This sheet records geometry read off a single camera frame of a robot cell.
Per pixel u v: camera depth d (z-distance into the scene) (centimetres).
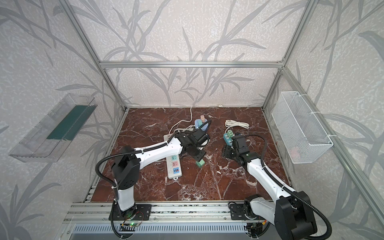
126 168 47
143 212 73
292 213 40
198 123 102
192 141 64
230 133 97
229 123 108
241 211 73
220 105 123
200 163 89
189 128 106
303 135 61
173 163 89
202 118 105
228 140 99
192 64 190
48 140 64
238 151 64
